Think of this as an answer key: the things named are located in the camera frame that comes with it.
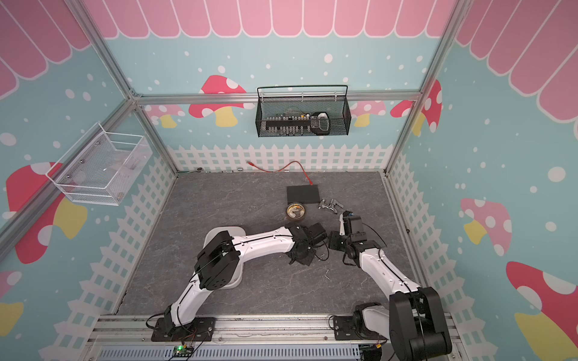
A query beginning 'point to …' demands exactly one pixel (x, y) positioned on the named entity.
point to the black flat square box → (302, 194)
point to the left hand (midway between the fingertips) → (301, 261)
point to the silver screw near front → (326, 275)
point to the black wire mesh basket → (330, 116)
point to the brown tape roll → (296, 211)
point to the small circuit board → (184, 350)
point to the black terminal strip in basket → (289, 125)
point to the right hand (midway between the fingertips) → (333, 236)
